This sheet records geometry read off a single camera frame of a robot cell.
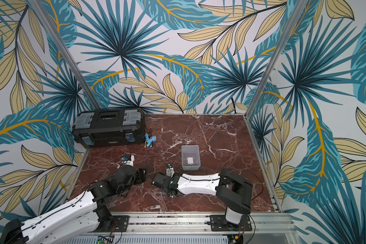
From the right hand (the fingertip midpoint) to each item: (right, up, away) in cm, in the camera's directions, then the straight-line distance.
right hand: (168, 185), depth 84 cm
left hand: (-13, +8, -4) cm, 16 cm away
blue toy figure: (-15, +23, +17) cm, 32 cm away
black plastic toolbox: (-36, +32, +8) cm, 49 cm away
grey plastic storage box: (+13, +13, +14) cm, 23 cm away
